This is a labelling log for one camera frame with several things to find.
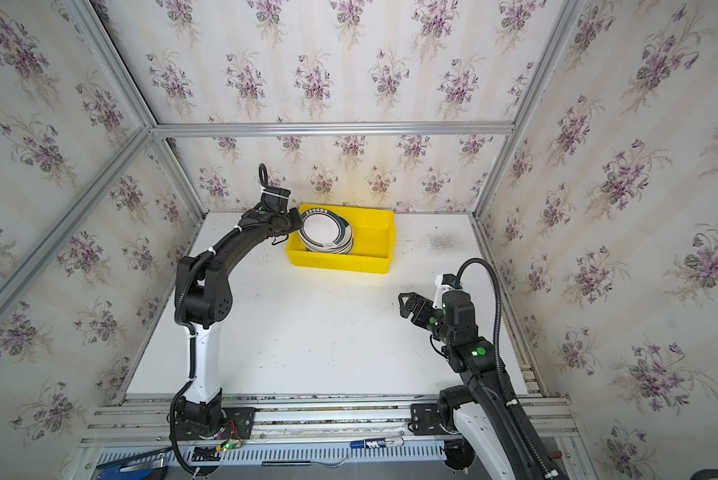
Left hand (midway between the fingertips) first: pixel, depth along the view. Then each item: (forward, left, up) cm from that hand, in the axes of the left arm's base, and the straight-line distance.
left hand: (299, 217), depth 101 cm
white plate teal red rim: (0, -9, -7) cm, 11 cm away
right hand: (-34, -33, +3) cm, 48 cm away
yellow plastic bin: (+2, -26, -12) cm, 29 cm away
